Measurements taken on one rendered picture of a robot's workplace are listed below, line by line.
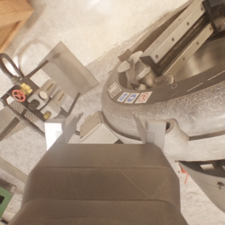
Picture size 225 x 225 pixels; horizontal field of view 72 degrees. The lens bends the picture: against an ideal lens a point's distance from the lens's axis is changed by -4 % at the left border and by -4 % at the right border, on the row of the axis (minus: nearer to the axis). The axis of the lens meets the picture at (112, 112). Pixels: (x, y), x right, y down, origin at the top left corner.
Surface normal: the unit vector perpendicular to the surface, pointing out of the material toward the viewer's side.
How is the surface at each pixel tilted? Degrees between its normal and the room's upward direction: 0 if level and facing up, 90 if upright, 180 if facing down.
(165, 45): 38
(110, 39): 0
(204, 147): 15
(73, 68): 0
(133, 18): 0
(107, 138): 22
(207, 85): 90
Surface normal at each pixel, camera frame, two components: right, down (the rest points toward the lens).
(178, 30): 0.38, 0.22
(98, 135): 0.18, 0.40
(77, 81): -0.11, 0.62
